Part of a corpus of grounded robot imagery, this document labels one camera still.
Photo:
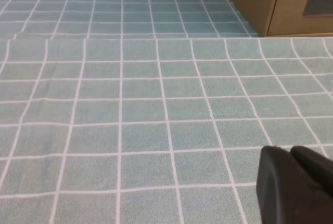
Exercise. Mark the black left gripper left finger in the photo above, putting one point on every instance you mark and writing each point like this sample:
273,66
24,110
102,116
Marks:
286,193

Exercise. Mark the brown cardboard drawer cabinet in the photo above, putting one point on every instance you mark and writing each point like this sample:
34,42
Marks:
288,17

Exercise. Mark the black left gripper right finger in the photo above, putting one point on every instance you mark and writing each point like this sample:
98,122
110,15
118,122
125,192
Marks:
317,166

